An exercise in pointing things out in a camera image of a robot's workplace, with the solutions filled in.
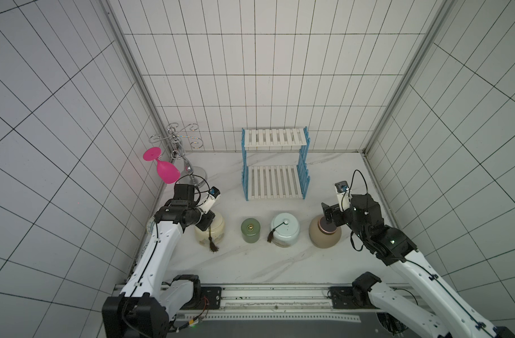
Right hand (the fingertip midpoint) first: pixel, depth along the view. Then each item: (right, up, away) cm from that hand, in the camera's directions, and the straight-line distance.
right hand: (328, 199), depth 74 cm
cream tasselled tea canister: (-41, -13, +4) cm, 43 cm away
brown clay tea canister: (-1, -14, +2) cm, 14 cm away
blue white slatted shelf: (-17, +4, +29) cm, 34 cm away
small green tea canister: (-28, -13, +6) cm, 32 cm away
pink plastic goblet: (-66, +10, +17) cm, 69 cm away
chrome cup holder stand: (-60, +24, +17) cm, 67 cm away
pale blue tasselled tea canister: (-15, -12, +5) cm, 20 cm away
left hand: (-45, -8, +6) cm, 47 cm away
